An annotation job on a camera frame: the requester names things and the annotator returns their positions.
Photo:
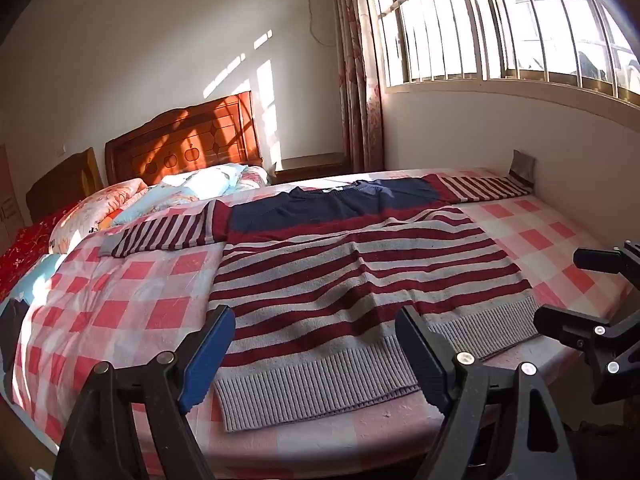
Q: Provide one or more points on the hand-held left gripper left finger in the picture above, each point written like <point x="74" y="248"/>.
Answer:
<point x="210" y="360"/>

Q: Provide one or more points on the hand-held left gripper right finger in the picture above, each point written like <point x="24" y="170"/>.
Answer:
<point x="422" y="365"/>

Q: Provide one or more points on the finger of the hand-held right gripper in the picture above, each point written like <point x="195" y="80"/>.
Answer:
<point x="600" y="259"/>
<point x="570" y="327"/>

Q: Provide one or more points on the striped knit sweater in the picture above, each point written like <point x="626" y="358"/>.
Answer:
<point x="325" y="280"/>

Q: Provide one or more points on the red checkered bed sheet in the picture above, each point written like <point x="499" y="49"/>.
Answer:
<point x="125" y="310"/>

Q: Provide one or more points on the grey cloth piece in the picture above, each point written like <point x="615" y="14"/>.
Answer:
<point x="522" y="170"/>

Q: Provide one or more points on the light blue floral quilt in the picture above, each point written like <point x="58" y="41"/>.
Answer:
<point x="210" y="182"/>

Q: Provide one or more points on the floral pink pillow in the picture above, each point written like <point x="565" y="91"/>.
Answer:
<point x="90" y="210"/>

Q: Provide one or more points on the light blue bed sheet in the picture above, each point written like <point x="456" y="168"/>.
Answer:
<point x="35" y="275"/>

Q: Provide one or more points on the dark cloth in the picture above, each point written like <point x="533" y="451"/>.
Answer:
<point x="11" y="330"/>

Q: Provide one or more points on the orange wooden headboard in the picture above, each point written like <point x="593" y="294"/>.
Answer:
<point x="200" y="145"/>

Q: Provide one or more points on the wooden nightstand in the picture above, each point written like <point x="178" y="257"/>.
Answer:
<point x="310" y="167"/>

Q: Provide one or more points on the red floral blanket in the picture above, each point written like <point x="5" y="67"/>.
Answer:
<point x="25" y="245"/>

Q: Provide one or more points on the dark brown wooden headboard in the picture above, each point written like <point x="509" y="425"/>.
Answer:
<point x="65" y="185"/>

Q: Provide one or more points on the barred window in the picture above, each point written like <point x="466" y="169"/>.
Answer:
<point x="475" y="20"/>

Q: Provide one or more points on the pink floral curtain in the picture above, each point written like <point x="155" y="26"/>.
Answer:
<point x="357" y="85"/>

